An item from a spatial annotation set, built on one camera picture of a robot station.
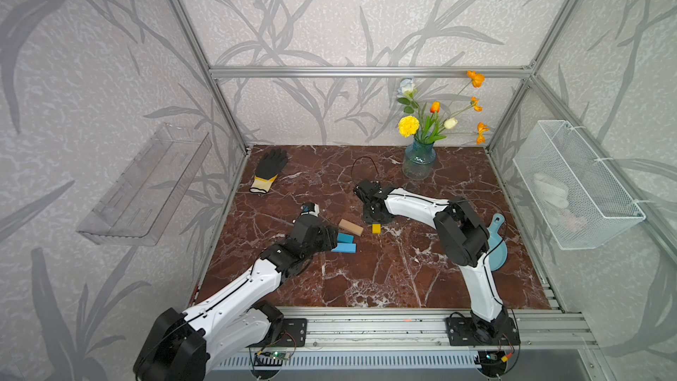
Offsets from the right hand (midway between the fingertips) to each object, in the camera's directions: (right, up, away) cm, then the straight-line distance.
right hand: (372, 216), depth 99 cm
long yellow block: (+1, -3, -5) cm, 6 cm away
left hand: (-14, -2, -16) cm, 21 cm away
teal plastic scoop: (+23, +1, -45) cm, 50 cm away
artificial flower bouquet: (+20, +35, 0) cm, 40 cm away
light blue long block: (-10, -9, -10) cm, 17 cm away
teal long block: (-11, -7, -5) cm, 14 cm away
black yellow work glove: (-44, +19, +14) cm, 50 cm away
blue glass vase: (+18, +21, +3) cm, 28 cm away
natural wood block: (-8, -3, -4) cm, 9 cm away
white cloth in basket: (+51, +11, -22) cm, 57 cm away
